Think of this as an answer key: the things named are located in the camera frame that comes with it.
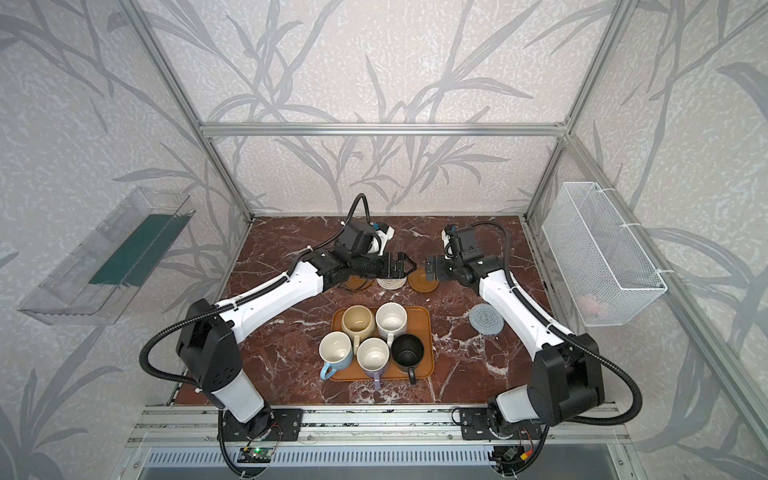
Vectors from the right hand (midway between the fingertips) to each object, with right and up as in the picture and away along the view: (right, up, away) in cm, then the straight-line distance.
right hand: (441, 256), depth 87 cm
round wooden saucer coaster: (-8, -5, -10) cm, 14 cm away
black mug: (-10, -27, -2) cm, 29 cm away
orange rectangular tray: (-7, -21, +6) cm, 23 cm away
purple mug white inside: (-20, -28, -3) cm, 34 cm away
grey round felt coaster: (+14, -20, +5) cm, 25 cm away
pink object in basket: (+34, -12, -13) cm, 39 cm away
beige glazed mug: (-25, -20, +3) cm, 32 cm away
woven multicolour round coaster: (-15, -10, +14) cm, 23 cm away
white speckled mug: (-15, -20, +5) cm, 25 cm away
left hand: (-9, -1, -8) cm, 12 cm away
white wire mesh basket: (+31, -3, -26) cm, 40 cm away
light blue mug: (-30, -25, -6) cm, 40 cm away
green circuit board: (-47, -47, -16) cm, 68 cm away
